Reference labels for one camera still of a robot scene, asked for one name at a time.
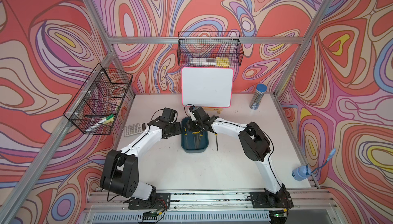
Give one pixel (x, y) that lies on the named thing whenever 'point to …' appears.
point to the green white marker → (99, 122)
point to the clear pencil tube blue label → (257, 96)
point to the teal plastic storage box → (193, 142)
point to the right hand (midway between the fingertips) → (188, 129)
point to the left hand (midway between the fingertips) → (179, 129)
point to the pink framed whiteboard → (211, 87)
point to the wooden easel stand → (213, 109)
